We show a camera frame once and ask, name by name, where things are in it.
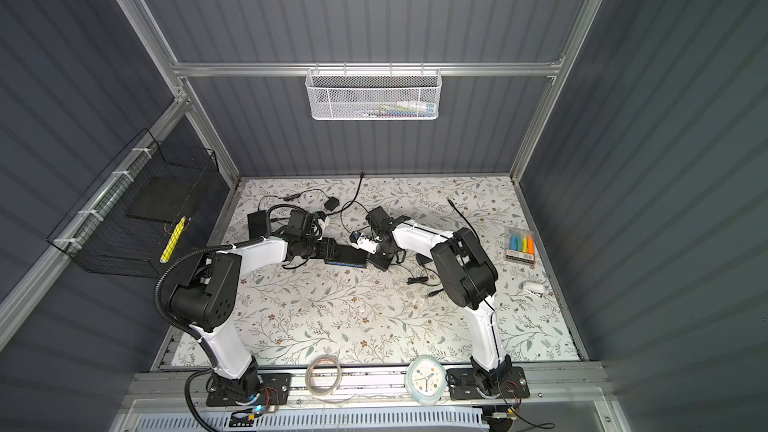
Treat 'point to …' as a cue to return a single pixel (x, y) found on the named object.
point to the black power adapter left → (332, 203)
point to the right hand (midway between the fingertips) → (381, 261)
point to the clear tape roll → (308, 374)
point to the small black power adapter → (422, 259)
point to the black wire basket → (124, 225)
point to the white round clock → (426, 379)
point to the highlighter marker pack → (520, 246)
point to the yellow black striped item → (173, 239)
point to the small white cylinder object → (535, 288)
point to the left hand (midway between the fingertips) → (333, 248)
